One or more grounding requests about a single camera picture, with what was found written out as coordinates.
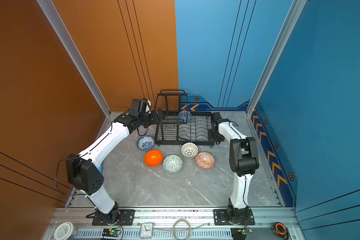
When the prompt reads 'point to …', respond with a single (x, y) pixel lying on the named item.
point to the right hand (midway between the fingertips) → (212, 139)
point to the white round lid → (64, 231)
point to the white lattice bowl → (189, 150)
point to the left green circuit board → (111, 232)
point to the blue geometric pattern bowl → (184, 116)
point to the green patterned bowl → (172, 164)
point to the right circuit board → (246, 230)
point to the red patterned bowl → (205, 160)
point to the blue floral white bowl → (145, 142)
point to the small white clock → (146, 230)
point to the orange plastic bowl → (153, 158)
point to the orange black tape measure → (281, 230)
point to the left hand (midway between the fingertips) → (162, 115)
